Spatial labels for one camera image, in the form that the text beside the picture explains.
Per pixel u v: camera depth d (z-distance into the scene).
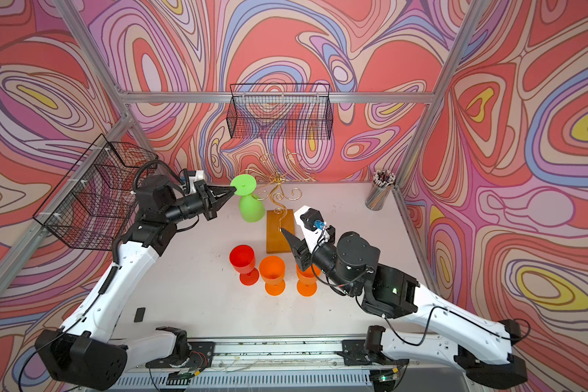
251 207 0.72
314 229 0.43
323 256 0.47
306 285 0.87
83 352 0.37
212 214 0.64
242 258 0.80
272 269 0.79
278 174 1.20
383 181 0.97
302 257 0.46
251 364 0.73
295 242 0.48
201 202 0.60
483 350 0.39
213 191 0.63
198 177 0.66
